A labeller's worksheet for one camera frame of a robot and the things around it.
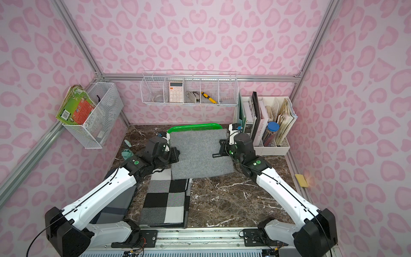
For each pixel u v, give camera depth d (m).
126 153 0.95
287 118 0.88
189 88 1.01
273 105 1.01
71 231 0.37
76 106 0.72
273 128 0.93
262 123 0.83
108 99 0.94
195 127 1.14
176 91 0.95
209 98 0.98
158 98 0.97
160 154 0.57
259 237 0.66
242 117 0.82
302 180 0.95
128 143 0.85
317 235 0.38
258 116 0.82
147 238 0.73
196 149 0.78
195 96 0.96
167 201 0.82
